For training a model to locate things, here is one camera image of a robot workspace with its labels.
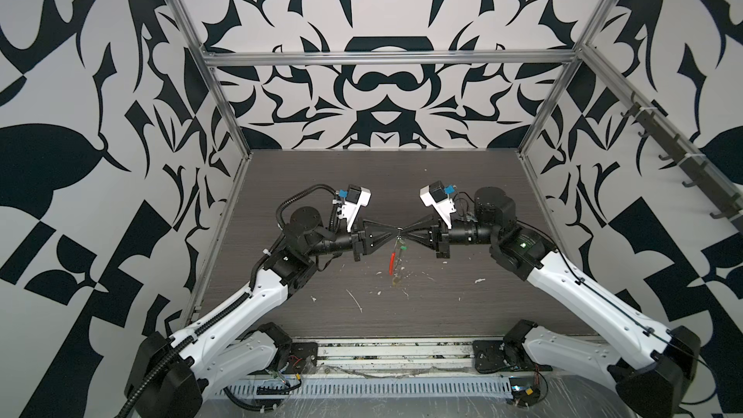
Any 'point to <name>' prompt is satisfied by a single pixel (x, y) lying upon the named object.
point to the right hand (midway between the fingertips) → (406, 234)
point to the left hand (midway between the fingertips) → (400, 228)
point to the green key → (403, 248)
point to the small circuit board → (524, 390)
